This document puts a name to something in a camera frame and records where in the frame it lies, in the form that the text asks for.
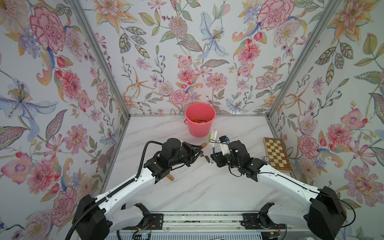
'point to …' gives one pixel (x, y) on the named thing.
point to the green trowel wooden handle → (204, 145)
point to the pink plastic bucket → (199, 116)
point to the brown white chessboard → (278, 157)
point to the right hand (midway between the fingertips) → (211, 153)
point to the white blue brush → (213, 138)
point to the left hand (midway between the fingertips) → (206, 148)
